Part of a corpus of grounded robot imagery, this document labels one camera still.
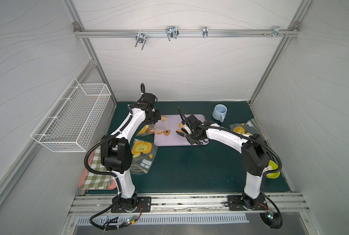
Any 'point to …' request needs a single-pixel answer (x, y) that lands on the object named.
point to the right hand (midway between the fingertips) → (191, 136)
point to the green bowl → (274, 166)
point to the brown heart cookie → (167, 132)
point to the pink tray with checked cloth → (97, 181)
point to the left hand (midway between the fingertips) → (158, 119)
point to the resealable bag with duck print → (142, 156)
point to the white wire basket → (70, 125)
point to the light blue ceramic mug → (219, 112)
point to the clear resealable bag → (249, 128)
